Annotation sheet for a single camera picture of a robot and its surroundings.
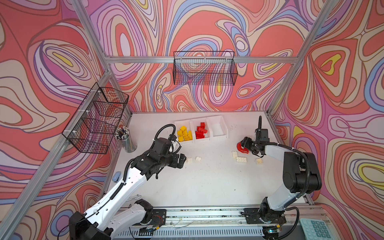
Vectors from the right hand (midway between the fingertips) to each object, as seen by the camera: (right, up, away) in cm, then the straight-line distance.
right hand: (246, 146), depth 98 cm
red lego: (-28, +14, +10) cm, 33 cm away
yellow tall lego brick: (-42, +12, +10) cm, 45 cm away
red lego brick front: (-30, +12, +6) cm, 33 cm away
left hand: (-42, -2, -21) cm, 47 cm away
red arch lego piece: (-4, -2, +1) cm, 4 cm away
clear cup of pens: (-76, +8, -12) cm, 77 cm away
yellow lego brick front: (-45, +9, +6) cm, 46 cm away
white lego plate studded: (-37, -8, -4) cm, 39 cm away
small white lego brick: (-32, -7, -4) cm, 33 cm away
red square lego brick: (-31, +8, +6) cm, 33 cm away
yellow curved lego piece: (-39, +7, +6) cm, 40 cm away
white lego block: (-8, -5, -2) cm, 10 cm away
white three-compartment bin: (-18, +14, +14) cm, 27 cm away
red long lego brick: (-31, +6, +3) cm, 31 cm away
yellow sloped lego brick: (-44, +5, +2) cm, 44 cm away
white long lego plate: (-5, -7, -7) cm, 11 cm away
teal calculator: (+22, -35, -29) cm, 51 cm away
